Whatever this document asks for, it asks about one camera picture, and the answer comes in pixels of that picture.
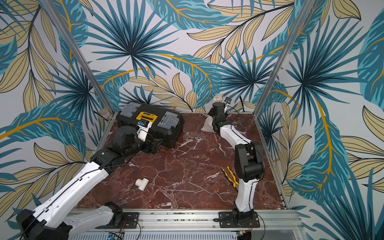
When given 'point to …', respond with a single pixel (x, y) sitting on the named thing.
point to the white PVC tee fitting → (142, 184)
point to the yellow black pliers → (234, 183)
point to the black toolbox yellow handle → (167, 124)
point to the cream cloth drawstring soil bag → (208, 125)
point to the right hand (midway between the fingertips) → (203, 108)
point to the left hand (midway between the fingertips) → (153, 139)
